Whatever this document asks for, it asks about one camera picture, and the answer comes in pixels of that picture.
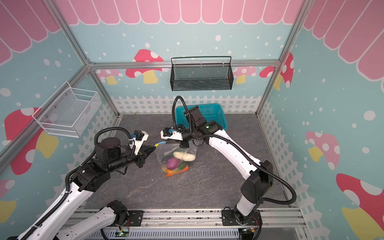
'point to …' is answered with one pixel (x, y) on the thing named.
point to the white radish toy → (184, 156)
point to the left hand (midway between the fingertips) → (153, 150)
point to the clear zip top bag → (164, 151)
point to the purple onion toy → (172, 163)
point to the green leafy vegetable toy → (182, 165)
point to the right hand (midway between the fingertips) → (168, 139)
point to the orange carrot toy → (169, 173)
